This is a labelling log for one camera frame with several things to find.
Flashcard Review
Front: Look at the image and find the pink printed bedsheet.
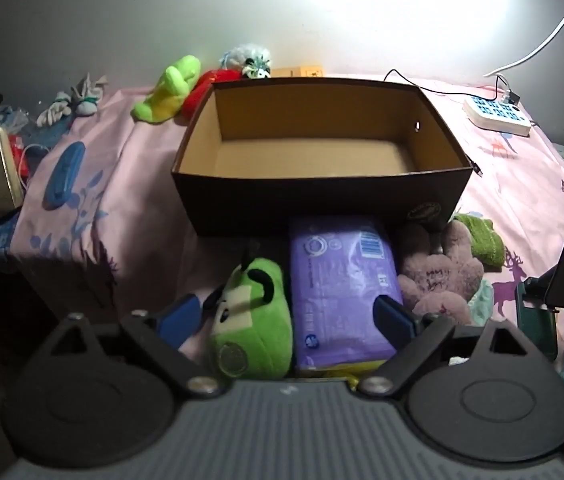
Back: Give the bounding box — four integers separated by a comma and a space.
9, 76, 564, 411

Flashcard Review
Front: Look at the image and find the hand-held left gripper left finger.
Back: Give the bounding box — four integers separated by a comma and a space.
27, 294, 227, 399

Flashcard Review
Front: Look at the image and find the purple wet wipes packet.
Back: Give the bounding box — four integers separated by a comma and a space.
289, 216, 405, 378

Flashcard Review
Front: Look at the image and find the small panda plush toy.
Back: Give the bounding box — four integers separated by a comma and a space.
219, 45, 273, 81

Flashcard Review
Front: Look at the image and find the dark brown cardboard box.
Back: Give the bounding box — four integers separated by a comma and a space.
171, 77, 475, 238

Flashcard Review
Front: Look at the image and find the green pea plush toy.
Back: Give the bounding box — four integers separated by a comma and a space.
207, 247, 293, 380

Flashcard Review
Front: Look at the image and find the white power strip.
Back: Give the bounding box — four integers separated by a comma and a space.
464, 95, 532, 137

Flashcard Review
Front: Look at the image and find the mauve paw plush toy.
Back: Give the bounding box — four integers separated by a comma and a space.
394, 220, 485, 326

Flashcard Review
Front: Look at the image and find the clear blue plastic bag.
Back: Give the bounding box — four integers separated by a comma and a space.
0, 105, 70, 151

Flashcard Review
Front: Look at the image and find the yellow book box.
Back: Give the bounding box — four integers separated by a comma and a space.
271, 64, 323, 79

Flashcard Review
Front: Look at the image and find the black charging cable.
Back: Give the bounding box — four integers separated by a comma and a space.
384, 69, 485, 179

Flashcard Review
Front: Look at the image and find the teal zipper pouch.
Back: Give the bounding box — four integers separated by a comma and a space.
466, 277, 495, 326

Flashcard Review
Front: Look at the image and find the white knotted cloth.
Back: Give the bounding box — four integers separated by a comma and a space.
71, 74, 109, 118
37, 91, 73, 128

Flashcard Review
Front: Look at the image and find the bright green plush toy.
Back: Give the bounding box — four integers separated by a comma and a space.
131, 54, 203, 123

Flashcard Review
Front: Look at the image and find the red plush toy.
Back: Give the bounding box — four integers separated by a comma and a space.
180, 67, 245, 121

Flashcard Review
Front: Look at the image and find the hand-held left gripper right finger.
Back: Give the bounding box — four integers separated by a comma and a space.
357, 297, 555, 399

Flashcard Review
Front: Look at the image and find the green towel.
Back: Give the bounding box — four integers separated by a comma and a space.
454, 214, 506, 273

